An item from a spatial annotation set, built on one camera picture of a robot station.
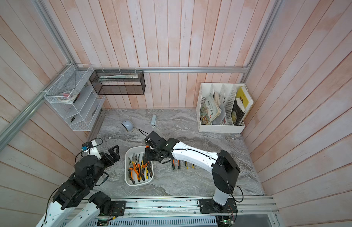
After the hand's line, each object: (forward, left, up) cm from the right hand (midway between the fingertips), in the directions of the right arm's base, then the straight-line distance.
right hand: (145, 157), depth 79 cm
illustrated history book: (+36, -41, +2) cm, 54 cm away
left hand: (-1, +15, +9) cm, 18 cm away
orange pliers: (-1, +2, -10) cm, 11 cm away
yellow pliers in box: (-4, +1, -12) cm, 13 cm away
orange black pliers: (+2, -15, -12) cm, 20 cm away
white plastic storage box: (+9, +9, -9) cm, 15 cm away
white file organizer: (+33, -48, +7) cm, 59 cm away
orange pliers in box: (-2, +8, -10) cm, 13 cm away
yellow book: (+44, -62, +10) cm, 77 cm away
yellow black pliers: (+1, -24, -12) cm, 27 cm away
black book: (+34, -59, +6) cm, 68 cm away
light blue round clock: (+27, +18, -5) cm, 33 cm away
